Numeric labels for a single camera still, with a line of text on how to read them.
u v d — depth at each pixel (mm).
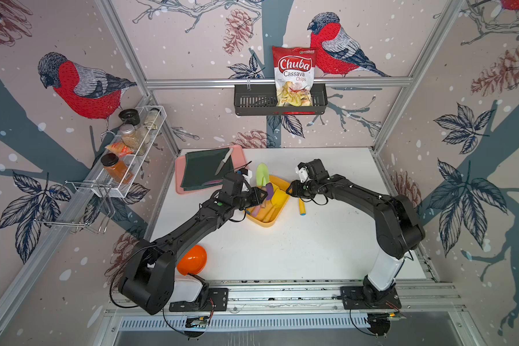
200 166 1143
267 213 944
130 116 742
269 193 1025
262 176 856
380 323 709
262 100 1067
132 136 714
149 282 411
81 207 586
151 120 841
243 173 766
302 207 952
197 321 708
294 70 821
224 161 1141
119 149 698
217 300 732
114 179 691
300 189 816
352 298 728
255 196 728
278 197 987
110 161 619
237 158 1190
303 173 860
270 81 880
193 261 804
